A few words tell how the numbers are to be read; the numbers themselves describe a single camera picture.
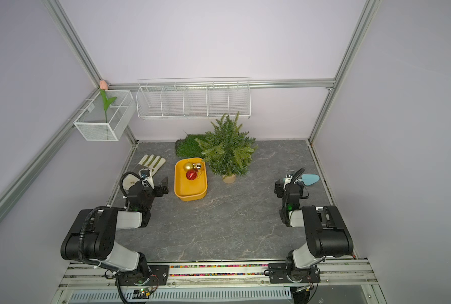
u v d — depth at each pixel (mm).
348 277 741
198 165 1024
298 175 746
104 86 891
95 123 781
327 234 455
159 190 843
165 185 868
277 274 733
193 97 967
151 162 1091
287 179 821
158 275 732
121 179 667
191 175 1006
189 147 1115
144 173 790
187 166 1038
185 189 972
